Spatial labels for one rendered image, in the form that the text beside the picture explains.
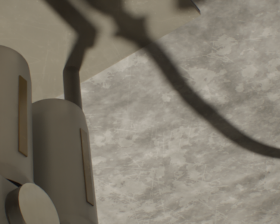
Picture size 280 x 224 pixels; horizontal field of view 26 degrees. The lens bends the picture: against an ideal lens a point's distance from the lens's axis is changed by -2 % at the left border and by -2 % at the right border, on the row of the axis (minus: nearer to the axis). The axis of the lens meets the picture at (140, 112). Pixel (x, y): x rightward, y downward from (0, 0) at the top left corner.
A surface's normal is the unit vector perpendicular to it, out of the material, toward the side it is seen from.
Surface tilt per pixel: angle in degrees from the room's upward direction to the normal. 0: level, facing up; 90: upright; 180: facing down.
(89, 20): 0
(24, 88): 90
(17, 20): 0
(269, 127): 0
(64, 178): 90
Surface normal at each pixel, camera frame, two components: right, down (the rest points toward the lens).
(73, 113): 0.63, -0.65
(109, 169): 0.13, 0.72
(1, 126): 0.49, -0.64
